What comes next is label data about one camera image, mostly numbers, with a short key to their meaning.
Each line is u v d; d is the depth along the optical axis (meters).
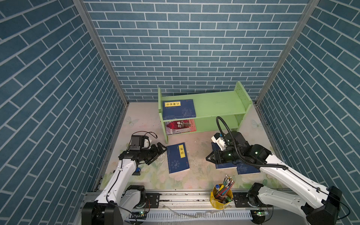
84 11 0.71
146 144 0.76
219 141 0.68
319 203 0.39
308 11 0.72
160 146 0.75
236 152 0.54
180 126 0.89
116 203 0.40
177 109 0.79
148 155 0.69
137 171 0.83
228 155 0.61
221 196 0.68
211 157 0.69
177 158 0.89
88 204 0.39
